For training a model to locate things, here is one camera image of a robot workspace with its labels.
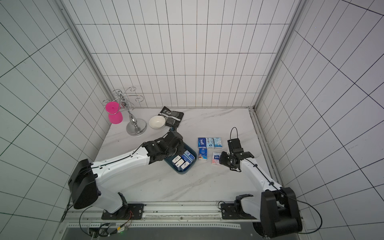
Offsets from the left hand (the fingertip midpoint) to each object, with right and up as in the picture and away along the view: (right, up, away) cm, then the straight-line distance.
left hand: (179, 147), depth 82 cm
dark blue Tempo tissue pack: (+13, 0, +15) cm, 20 cm away
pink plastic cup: (-36, +21, -1) cm, 42 cm away
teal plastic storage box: (-7, -9, +4) cm, 11 cm away
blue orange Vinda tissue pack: (+14, -6, +9) cm, 18 cm away
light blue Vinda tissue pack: (+19, 0, +14) cm, 24 cm away
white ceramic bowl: (-18, +14, +25) cm, 34 cm away
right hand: (+22, -8, +5) cm, 24 cm away
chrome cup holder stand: (-35, +10, +25) cm, 44 cm away
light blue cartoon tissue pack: (+25, 0, +15) cm, 29 cm away
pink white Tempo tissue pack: (+22, -8, +8) cm, 24 cm away
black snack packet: (-8, +17, +28) cm, 34 cm away
